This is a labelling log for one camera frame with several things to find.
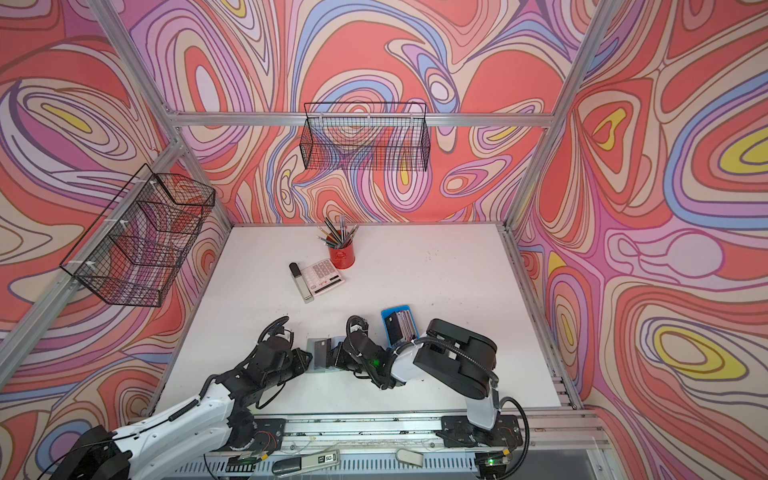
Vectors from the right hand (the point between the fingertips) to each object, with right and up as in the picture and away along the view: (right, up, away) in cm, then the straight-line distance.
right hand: (330, 362), depth 85 cm
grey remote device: (-1, -15, -20) cm, 25 cm away
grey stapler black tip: (-12, +22, +13) cm, 28 cm away
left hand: (-3, +2, 0) cm, 4 cm away
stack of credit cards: (+21, +9, +3) cm, 23 cm away
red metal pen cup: (+1, +30, +18) cm, 35 cm away
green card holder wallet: (-6, +2, 0) cm, 6 cm away
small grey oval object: (+22, -16, -17) cm, 32 cm away
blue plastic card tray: (+16, +13, +6) cm, 22 cm away
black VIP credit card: (-3, +2, +1) cm, 4 cm away
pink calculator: (-6, +24, +16) cm, 29 cm away
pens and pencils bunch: (-1, +37, +18) cm, 41 cm away
